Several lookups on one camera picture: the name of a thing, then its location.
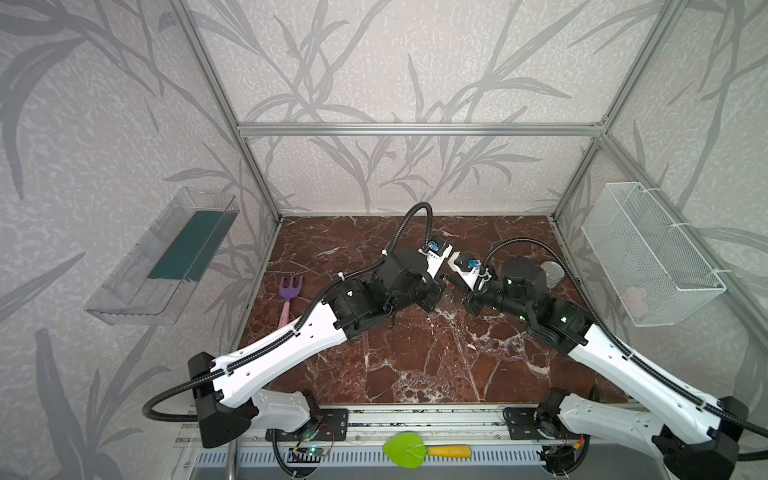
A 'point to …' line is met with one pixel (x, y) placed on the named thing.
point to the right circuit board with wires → (560, 460)
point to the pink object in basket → (636, 300)
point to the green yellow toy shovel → (410, 450)
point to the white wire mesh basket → (655, 272)
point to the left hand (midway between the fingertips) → (448, 270)
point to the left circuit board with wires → (305, 448)
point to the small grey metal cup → (554, 272)
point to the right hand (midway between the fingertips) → (450, 266)
